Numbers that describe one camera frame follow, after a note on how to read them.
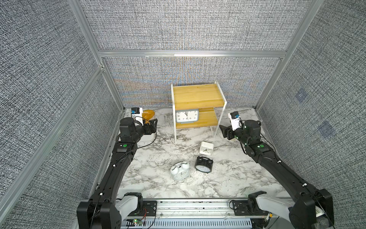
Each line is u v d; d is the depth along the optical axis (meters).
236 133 0.70
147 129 0.68
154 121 0.74
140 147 0.56
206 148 0.90
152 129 0.70
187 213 0.73
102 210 0.38
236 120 0.67
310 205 0.39
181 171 0.77
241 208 0.74
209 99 0.82
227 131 0.70
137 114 0.66
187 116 0.88
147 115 1.10
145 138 0.69
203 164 0.81
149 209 0.73
